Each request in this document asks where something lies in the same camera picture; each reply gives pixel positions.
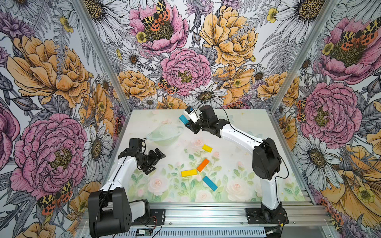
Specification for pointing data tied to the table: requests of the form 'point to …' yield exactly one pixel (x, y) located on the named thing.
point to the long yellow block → (189, 173)
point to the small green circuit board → (144, 232)
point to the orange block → (203, 165)
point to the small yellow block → (207, 148)
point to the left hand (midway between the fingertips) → (160, 165)
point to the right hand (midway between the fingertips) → (188, 125)
